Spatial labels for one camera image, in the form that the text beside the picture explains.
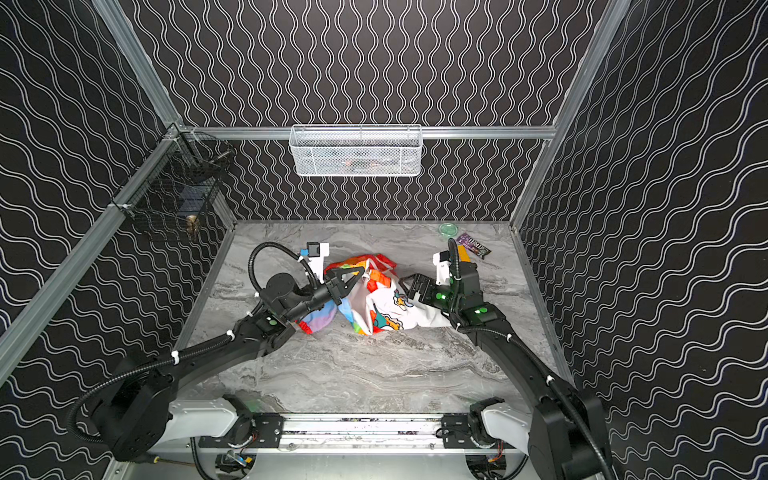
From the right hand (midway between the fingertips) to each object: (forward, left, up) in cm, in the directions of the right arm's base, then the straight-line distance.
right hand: (412, 284), depth 81 cm
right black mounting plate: (-32, -11, -18) cm, 38 cm away
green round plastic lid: (+37, -16, -16) cm, 43 cm away
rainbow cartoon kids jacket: (-3, +12, -5) cm, 14 cm away
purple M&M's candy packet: (+30, -25, -18) cm, 43 cm away
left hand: (-5, +10, +13) cm, 18 cm away
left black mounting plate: (-33, +37, -17) cm, 52 cm away
